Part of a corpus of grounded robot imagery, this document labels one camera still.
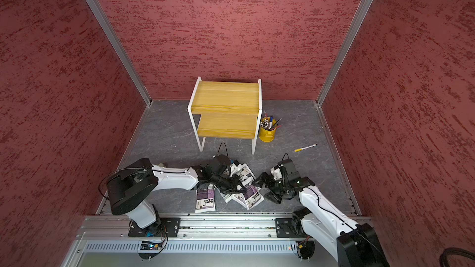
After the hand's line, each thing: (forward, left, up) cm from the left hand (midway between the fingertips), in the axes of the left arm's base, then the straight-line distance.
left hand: (244, 195), depth 78 cm
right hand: (+1, -6, -1) cm, 6 cm away
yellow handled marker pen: (+25, -29, -4) cm, 38 cm away
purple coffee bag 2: (-1, +17, -3) cm, 18 cm away
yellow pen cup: (+35, -13, +3) cm, 37 cm away
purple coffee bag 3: (0, +3, -4) cm, 5 cm away
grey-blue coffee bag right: (+9, 0, -2) cm, 10 cm away
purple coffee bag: (0, -4, -2) cm, 4 cm away
